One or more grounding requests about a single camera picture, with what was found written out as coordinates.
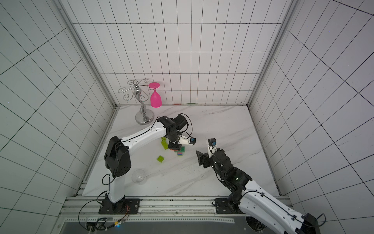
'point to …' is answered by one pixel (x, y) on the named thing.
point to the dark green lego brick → (182, 150)
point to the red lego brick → (172, 149)
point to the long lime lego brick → (164, 143)
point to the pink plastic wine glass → (156, 101)
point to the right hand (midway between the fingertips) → (202, 147)
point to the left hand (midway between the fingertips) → (175, 146)
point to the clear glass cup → (139, 176)
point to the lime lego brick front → (180, 155)
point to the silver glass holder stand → (144, 116)
